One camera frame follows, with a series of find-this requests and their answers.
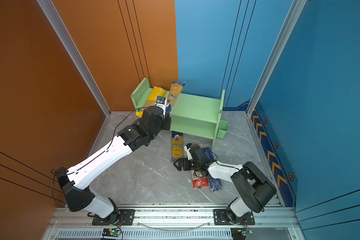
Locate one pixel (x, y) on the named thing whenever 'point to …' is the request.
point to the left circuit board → (113, 232)
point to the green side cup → (222, 129)
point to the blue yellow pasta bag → (177, 145)
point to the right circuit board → (239, 233)
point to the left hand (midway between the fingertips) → (168, 112)
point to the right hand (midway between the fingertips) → (179, 163)
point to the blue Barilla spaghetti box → (214, 184)
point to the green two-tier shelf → (190, 114)
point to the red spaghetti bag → (199, 182)
